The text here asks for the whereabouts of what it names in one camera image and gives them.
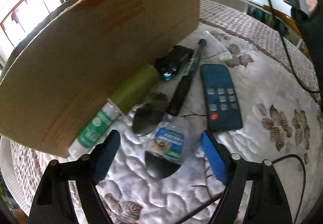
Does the grey oval stone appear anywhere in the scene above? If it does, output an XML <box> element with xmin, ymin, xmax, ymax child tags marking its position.
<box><xmin>132</xmin><ymin>104</ymin><xmax>165</xmax><ymax>136</ymax></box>

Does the green white glue stick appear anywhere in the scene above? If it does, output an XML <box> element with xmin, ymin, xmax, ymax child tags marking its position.
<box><xmin>68</xmin><ymin>102</ymin><xmax>120</xmax><ymax>159</ymax></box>

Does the dark blue remote control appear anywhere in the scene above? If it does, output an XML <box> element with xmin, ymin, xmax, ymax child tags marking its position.
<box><xmin>200</xmin><ymin>64</ymin><xmax>243</xmax><ymax>132</ymax></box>

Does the blue labelled plastic packet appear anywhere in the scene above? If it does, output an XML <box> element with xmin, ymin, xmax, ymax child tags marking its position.
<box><xmin>146</xmin><ymin>122</ymin><xmax>188</xmax><ymax>165</ymax></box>

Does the black marker pen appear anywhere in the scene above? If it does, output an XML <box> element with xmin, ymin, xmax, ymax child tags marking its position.
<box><xmin>166</xmin><ymin>39</ymin><xmax>207</xmax><ymax>116</ymax></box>

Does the quilted patterned bedspread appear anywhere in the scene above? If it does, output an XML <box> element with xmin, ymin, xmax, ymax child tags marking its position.
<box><xmin>10</xmin><ymin>0</ymin><xmax>323</xmax><ymax>224</ymax></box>

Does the brown cardboard box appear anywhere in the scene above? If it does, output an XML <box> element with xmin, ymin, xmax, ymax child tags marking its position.
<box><xmin>1</xmin><ymin>0</ymin><xmax>199</xmax><ymax>158</ymax></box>

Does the black pouch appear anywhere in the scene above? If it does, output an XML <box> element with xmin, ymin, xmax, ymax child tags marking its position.
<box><xmin>154</xmin><ymin>45</ymin><xmax>194</xmax><ymax>80</ymax></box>

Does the black cable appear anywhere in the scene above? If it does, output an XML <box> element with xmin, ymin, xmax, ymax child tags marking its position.
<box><xmin>262</xmin><ymin>0</ymin><xmax>321</xmax><ymax>93</ymax></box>

